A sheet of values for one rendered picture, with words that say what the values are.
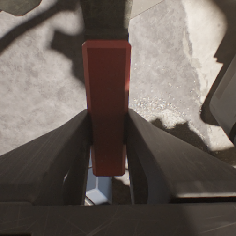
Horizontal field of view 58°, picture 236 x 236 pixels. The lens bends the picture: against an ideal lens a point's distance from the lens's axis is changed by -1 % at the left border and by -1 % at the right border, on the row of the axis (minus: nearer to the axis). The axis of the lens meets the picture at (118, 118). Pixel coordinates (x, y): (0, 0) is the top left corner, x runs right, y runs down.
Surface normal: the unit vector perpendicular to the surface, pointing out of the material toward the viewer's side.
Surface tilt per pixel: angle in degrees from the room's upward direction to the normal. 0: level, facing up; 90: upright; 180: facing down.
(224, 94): 90
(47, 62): 0
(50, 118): 0
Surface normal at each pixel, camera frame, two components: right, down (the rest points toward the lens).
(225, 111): -0.97, -0.17
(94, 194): 0.03, 0.58
